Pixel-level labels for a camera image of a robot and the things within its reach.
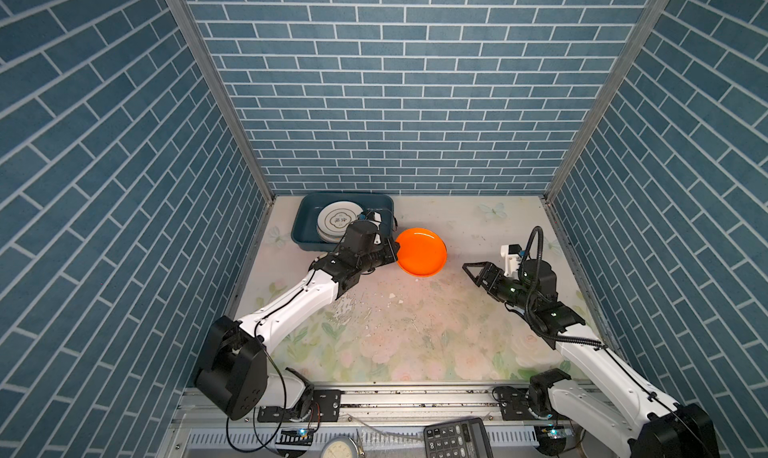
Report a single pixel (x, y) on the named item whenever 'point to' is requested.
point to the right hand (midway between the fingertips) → (467, 269)
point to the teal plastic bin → (304, 232)
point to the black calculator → (457, 439)
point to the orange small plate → (421, 252)
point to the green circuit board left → (303, 436)
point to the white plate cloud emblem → (340, 208)
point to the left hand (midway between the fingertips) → (401, 244)
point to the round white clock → (339, 447)
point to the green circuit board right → (551, 440)
